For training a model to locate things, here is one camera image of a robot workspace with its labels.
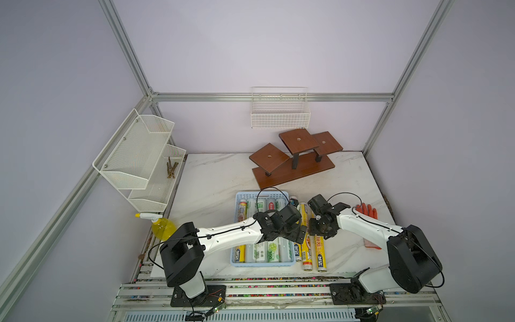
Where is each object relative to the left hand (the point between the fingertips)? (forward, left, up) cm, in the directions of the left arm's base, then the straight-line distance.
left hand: (293, 230), depth 80 cm
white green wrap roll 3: (-4, +8, -6) cm, 11 cm away
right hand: (+2, -12, -9) cm, 15 cm away
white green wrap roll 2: (-6, +14, -6) cm, 16 cm away
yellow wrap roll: (-7, +22, -6) cm, 24 cm away
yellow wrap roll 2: (-5, -2, -7) cm, 9 cm away
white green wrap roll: (-5, +18, -7) cm, 20 cm away
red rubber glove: (+15, -40, -10) cm, 44 cm away
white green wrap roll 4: (-6, +2, -6) cm, 9 cm away
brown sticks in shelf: (+29, +58, +4) cm, 65 cm away
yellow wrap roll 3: (-5, -5, -7) cm, 10 cm away
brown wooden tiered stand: (+48, -14, -6) cm, 50 cm away
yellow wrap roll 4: (-9, -11, -7) cm, 16 cm away
